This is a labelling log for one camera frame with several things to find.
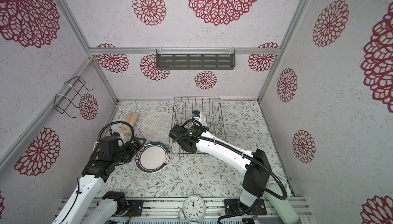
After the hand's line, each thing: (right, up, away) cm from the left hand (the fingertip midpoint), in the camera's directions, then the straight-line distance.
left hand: (142, 147), depth 79 cm
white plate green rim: (+2, -9, +12) cm, 15 cm away
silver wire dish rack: (+39, +21, +34) cm, 56 cm away
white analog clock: (+27, -27, -9) cm, 39 cm away
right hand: (+31, +10, -2) cm, 33 cm away
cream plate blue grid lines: (0, +9, +27) cm, 28 cm away
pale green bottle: (+70, -27, -9) cm, 75 cm away
